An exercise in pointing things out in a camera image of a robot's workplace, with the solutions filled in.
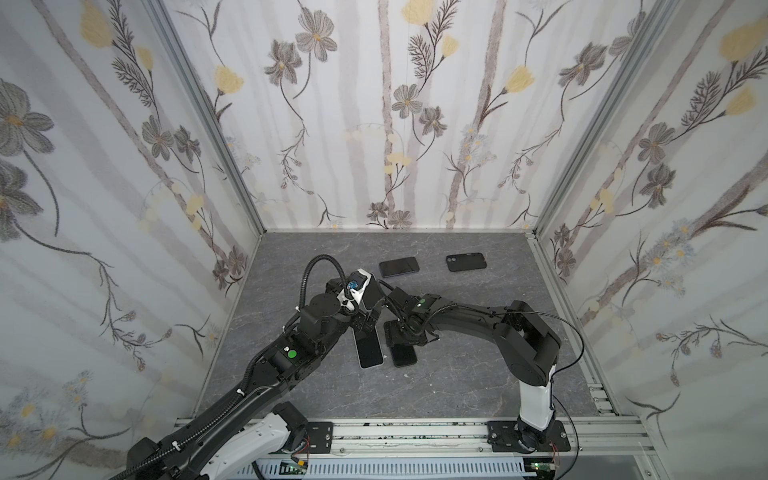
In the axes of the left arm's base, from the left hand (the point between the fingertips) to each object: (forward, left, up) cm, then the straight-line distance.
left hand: (361, 281), depth 72 cm
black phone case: (-10, -11, -24) cm, 28 cm away
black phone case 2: (+27, -39, -28) cm, 55 cm away
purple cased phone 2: (-10, -11, -24) cm, 28 cm away
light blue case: (-7, -1, -26) cm, 27 cm away
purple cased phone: (-7, -1, -26) cm, 27 cm away
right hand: (-3, -7, -23) cm, 25 cm away
